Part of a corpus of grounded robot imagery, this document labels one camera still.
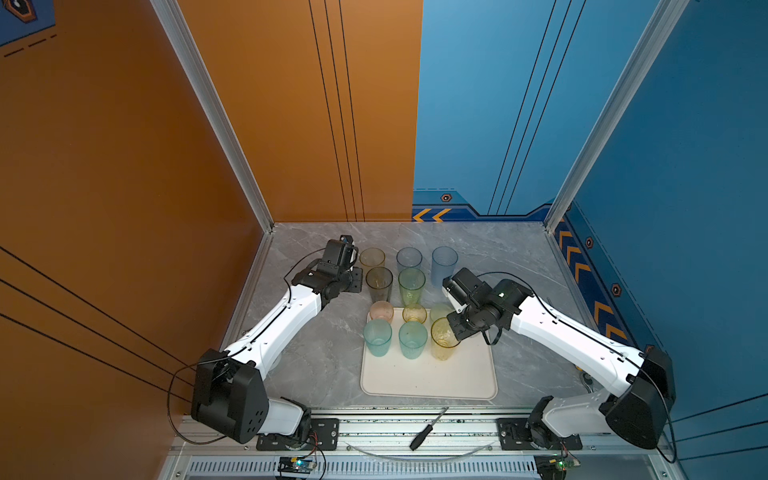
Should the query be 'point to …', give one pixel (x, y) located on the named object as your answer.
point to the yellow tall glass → (443, 339)
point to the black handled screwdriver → (417, 441)
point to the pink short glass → (381, 310)
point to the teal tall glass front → (377, 334)
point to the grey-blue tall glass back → (409, 257)
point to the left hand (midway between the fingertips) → (354, 272)
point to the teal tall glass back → (412, 337)
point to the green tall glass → (411, 282)
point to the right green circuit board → (554, 466)
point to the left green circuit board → (296, 464)
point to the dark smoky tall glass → (379, 280)
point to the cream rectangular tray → (468, 374)
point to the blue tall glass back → (443, 261)
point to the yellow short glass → (418, 314)
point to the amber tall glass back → (372, 257)
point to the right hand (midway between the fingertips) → (454, 326)
